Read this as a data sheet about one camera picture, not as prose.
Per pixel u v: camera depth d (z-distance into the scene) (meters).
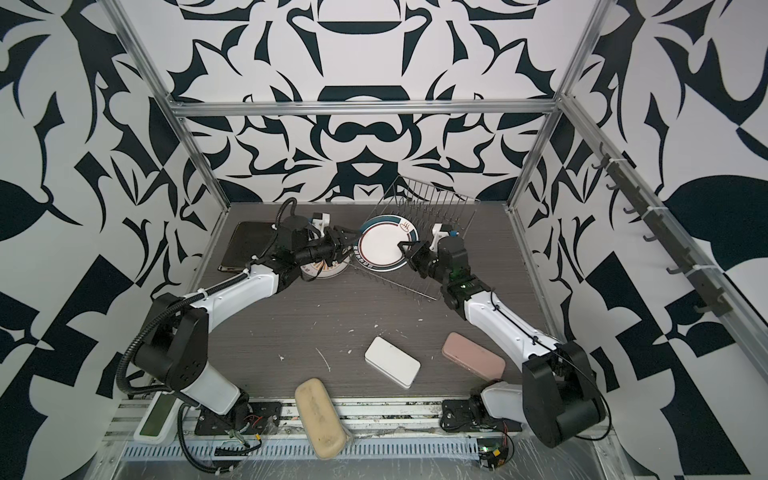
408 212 1.13
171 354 0.44
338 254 0.77
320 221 0.81
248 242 1.05
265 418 0.73
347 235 0.76
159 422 0.70
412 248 0.79
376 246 0.82
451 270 0.63
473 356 0.81
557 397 0.41
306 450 0.71
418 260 0.73
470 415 0.74
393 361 0.80
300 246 0.68
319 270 0.76
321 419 0.71
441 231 0.77
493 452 0.71
